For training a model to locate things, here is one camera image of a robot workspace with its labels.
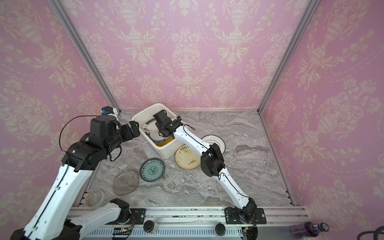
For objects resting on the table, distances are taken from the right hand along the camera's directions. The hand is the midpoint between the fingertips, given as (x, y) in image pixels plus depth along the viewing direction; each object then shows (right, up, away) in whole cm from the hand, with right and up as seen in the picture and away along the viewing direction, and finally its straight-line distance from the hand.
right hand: (157, 124), depth 93 cm
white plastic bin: (+8, -13, -11) cm, 19 cm away
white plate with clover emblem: (+35, -10, +7) cm, 37 cm away
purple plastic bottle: (+72, -45, -29) cm, 90 cm away
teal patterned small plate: (-3, -27, -3) cm, 27 cm away
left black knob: (+4, -43, -29) cm, 52 cm away
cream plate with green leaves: (+18, -21, +2) cm, 28 cm away
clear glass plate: (-17, -34, -7) cm, 38 cm away
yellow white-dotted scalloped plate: (+4, -11, -11) cm, 16 cm away
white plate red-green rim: (-7, -1, +8) cm, 10 cm away
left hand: (-5, -1, -27) cm, 27 cm away
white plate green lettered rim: (+1, -7, -8) cm, 11 cm away
